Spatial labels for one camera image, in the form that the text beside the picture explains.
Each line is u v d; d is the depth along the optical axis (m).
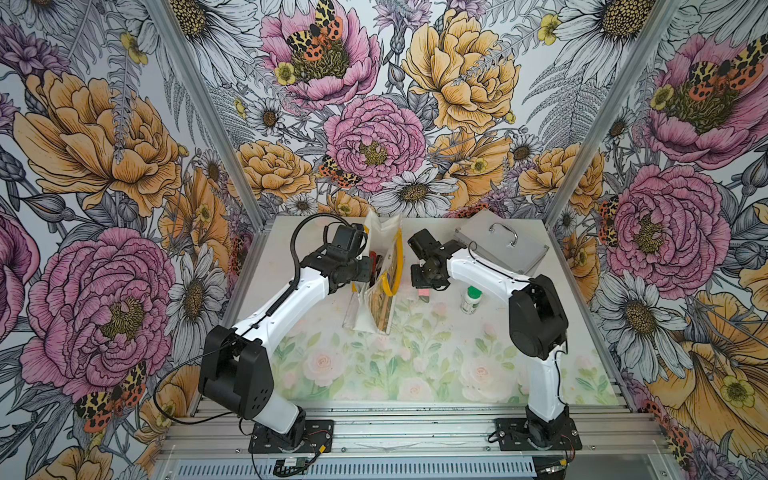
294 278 0.54
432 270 0.70
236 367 0.43
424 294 0.97
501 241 0.95
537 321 0.53
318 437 0.74
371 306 0.85
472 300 0.90
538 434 0.65
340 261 0.64
